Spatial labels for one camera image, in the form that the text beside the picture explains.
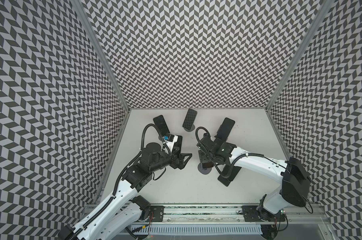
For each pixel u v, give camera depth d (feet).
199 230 2.27
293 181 1.39
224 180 2.75
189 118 3.36
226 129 2.97
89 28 2.56
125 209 1.93
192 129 3.26
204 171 2.85
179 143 2.82
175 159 1.97
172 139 2.03
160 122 3.07
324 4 2.20
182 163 2.00
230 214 2.46
